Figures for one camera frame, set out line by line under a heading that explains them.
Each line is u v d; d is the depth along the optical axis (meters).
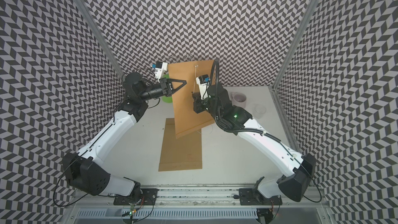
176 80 0.65
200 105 0.59
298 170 0.39
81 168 0.39
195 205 0.71
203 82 0.56
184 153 0.87
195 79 0.59
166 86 0.58
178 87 0.62
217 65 0.44
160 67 0.61
